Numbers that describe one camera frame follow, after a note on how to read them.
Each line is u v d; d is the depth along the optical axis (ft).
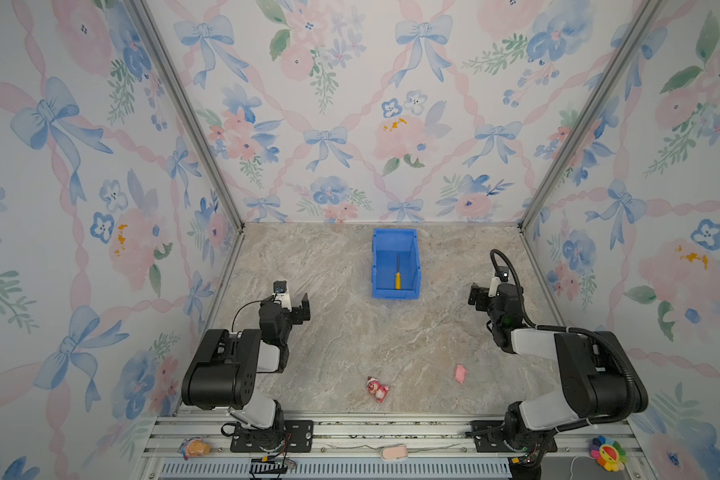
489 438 2.40
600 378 1.49
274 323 2.31
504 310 2.38
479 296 2.80
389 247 3.74
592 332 1.60
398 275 3.40
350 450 2.40
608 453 2.31
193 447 2.30
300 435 2.45
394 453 2.39
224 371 1.50
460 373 2.69
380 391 2.56
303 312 2.71
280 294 2.61
